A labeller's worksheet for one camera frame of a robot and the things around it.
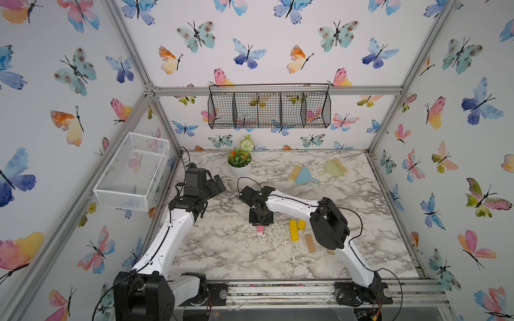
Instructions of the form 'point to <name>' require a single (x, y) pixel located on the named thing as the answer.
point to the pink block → (260, 229)
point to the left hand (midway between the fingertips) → (214, 182)
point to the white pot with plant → (239, 158)
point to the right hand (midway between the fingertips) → (256, 223)
